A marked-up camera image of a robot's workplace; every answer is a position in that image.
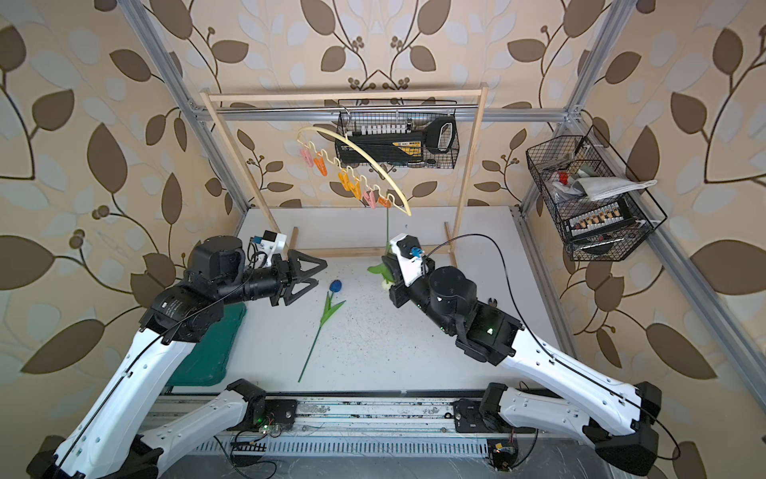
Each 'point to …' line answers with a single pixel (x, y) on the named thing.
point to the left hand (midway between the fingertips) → (322, 272)
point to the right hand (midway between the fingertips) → (385, 257)
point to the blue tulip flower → (330, 304)
